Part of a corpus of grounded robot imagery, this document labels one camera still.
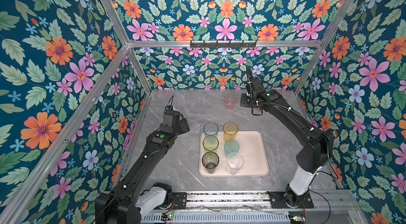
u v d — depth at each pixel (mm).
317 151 454
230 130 869
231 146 867
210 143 864
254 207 718
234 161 862
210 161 836
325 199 665
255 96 614
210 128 883
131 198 397
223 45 932
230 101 1099
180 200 735
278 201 732
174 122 606
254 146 913
